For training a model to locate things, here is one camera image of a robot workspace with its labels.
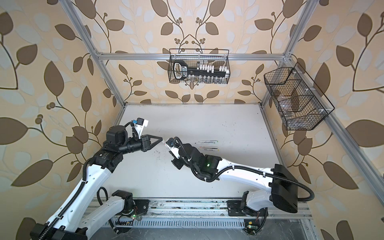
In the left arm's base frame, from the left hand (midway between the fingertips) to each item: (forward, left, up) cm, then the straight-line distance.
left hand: (161, 139), depth 69 cm
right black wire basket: (+19, -68, +7) cm, 71 cm away
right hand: (-3, -4, -7) cm, 8 cm away
